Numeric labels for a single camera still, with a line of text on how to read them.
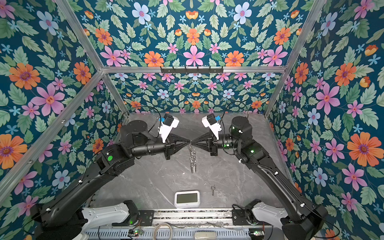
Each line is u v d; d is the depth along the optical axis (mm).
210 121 500
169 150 472
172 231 692
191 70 941
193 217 750
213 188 840
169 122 474
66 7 678
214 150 513
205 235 661
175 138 529
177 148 530
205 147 552
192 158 541
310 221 363
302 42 801
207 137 538
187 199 773
